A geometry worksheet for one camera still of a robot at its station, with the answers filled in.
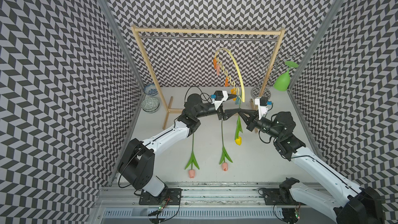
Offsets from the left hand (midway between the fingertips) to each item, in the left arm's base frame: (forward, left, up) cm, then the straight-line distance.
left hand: (237, 102), depth 67 cm
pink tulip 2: (-13, +21, -33) cm, 42 cm away
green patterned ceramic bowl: (+23, +53, -31) cm, 65 cm away
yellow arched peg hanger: (+25, +7, +1) cm, 26 cm away
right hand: (-2, -1, -6) cm, 6 cm away
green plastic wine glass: (+23, -30, -10) cm, 39 cm away
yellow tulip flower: (-6, -2, -12) cm, 14 cm away
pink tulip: (-10, +4, -34) cm, 35 cm away
